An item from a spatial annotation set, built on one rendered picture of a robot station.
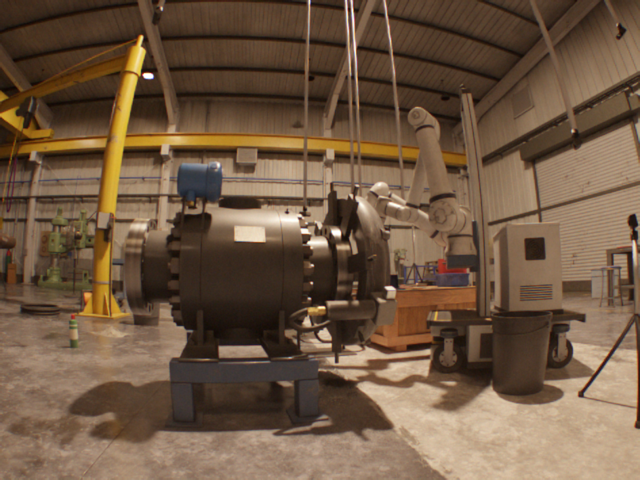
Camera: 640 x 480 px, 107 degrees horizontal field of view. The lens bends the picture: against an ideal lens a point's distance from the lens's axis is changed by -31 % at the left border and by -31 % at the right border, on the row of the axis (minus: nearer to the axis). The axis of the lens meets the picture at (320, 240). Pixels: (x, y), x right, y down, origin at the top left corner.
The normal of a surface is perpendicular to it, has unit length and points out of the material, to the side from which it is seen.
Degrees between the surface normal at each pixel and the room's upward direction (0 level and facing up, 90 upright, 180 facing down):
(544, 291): 90
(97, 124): 90
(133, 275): 101
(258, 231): 62
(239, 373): 90
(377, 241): 73
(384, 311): 113
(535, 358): 93
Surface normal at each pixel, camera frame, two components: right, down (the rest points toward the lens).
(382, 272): 0.30, -0.05
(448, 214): -0.59, 0.00
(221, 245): 0.27, -0.41
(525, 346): -0.33, -0.06
